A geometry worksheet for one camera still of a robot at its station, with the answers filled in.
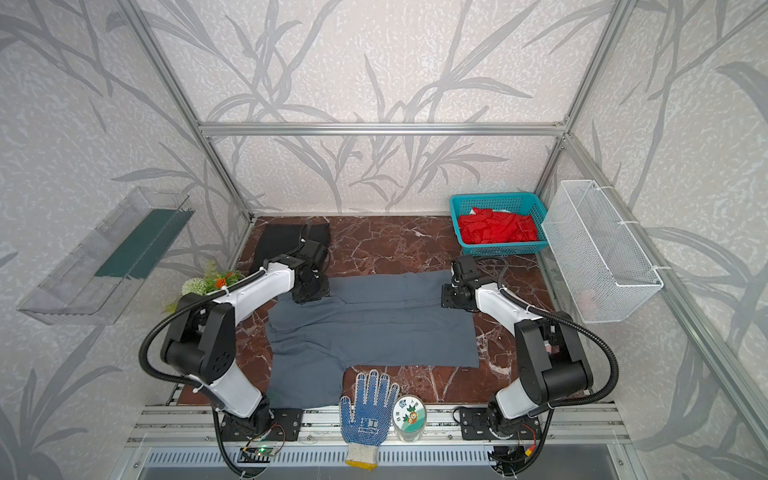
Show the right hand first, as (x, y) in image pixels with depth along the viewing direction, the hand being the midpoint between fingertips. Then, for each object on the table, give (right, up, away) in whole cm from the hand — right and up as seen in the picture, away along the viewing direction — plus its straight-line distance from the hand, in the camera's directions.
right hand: (450, 289), depth 94 cm
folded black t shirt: (-64, +16, +21) cm, 70 cm away
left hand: (-39, +2, -1) cm, 39 cm away
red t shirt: (+15, +21, +15) cm, 30 cm away
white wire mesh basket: (+27, +11, -31) cm, 43 cm away
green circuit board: (-49, -35, -23) cm, 65 cm away
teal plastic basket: (+34, +30, +22) cm, 51 cm away
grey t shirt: (-22, -9, -2) cm, 24 cm away
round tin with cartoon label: (-13, -25, -26) cm, 39 cm away
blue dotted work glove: (-24, -31, -21) cm, 45 cm away
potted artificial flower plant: (-67, +4, -13) cm, 69 cm away
